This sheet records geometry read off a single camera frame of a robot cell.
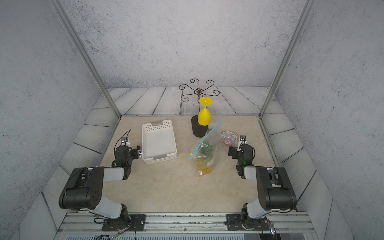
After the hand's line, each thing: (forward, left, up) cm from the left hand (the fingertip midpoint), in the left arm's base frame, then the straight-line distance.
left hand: (133, 146), depth 94 cm
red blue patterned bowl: (+8, -62, -5) cm, 63 cm away
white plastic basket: (+7, -14, -7) cm, 17 cm away
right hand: (-1, -67, +1) cm, 67 cm away
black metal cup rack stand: (+17, -41, -6) cm, 45 cm away
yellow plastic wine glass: (+10, -44, +15) cm, 48 cm away
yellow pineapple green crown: (-18, -44, +10) cm, 48 cm away
